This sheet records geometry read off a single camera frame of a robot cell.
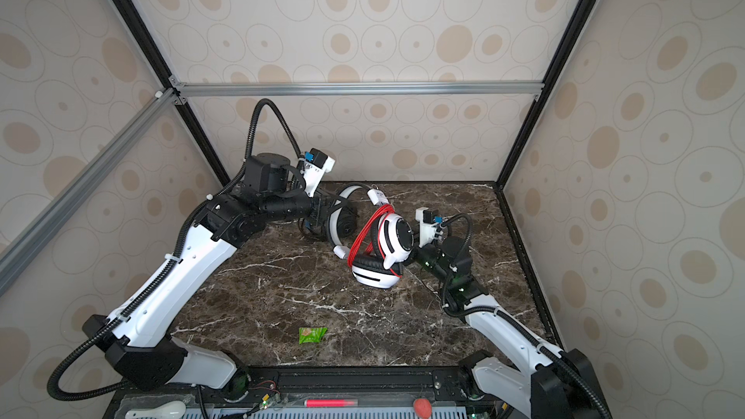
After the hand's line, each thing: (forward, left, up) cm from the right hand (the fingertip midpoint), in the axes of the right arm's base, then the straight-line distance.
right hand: (394, 230), depth 75 cm
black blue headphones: (-3, +14, +10) cm, 17 cm away
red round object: (-36, -6, -22) cm, 43 cm away
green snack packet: (-19, +23, -22) cm, 37 cm away
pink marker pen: (-35, +17, -24) cm, 45 cm away
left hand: (-2, +10, +15) cm, 18 cm away
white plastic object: (-36, +56, -23) cm, 70 cm away
